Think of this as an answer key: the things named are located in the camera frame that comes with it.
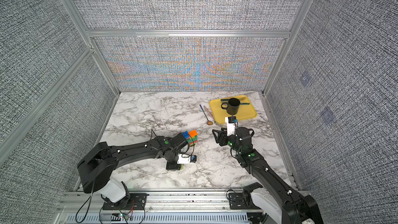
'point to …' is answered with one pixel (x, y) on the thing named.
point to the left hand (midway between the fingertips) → (181, 163)
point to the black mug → (232, 106)
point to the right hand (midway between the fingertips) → (217, 126)
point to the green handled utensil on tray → (227, 99)
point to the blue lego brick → (186, 134)
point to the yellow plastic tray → (246, 110)
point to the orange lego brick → (193, 133)
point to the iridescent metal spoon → (209, 122)
